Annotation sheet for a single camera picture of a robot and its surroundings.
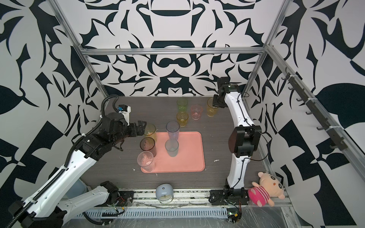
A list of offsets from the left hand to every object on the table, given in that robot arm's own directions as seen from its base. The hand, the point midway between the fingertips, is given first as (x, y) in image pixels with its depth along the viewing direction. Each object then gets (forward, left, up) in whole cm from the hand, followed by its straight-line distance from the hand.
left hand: (138, 120), depth 71 cm
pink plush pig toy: (-27, -65, -23) cm, 74 cm away
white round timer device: (-29, -12, -21) cm, 38 cm away
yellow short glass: (+18, -22, -22) cm, 37 cm away
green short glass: (+30, -22, -22) cm, 43 cm away
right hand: (+18, -46, -8) cm, 50 cm away
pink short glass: (+25, -33, -26) cm, 49 cm away
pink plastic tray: (-7, -27, -29) cm, 40 cm away
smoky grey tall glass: (-6, -3, -14) cm, 15 cm away
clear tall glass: (-11, 0, -25) cm, 27 cm away
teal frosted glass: (-3, -15, -25) cm, 29 cm away
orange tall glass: (+13, -40, -9) cm, 43 cm away
